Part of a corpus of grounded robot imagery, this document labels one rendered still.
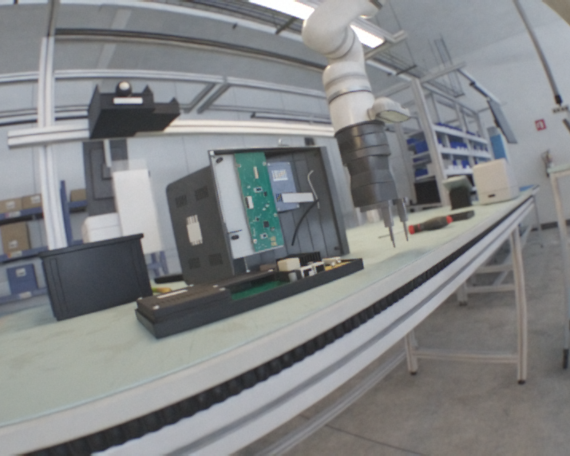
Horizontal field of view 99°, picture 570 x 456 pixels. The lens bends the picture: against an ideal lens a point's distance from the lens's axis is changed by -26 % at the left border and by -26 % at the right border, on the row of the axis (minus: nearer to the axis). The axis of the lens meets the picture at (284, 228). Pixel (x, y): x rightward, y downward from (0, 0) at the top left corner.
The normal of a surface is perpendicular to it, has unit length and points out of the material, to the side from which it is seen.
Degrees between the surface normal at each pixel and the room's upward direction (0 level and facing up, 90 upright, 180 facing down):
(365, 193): 90
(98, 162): 98
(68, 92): 90
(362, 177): 70
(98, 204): 98
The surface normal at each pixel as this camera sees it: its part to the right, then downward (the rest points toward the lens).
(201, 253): -0.54, 0.11
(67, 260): 0.63, -0.14
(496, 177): -0.77, 0.17
